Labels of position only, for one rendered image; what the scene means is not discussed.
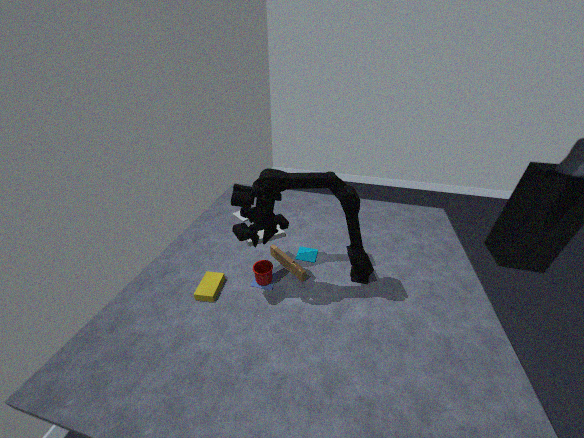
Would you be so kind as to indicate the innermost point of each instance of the olive yellow block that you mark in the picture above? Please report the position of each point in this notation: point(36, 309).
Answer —
point(209, 286)

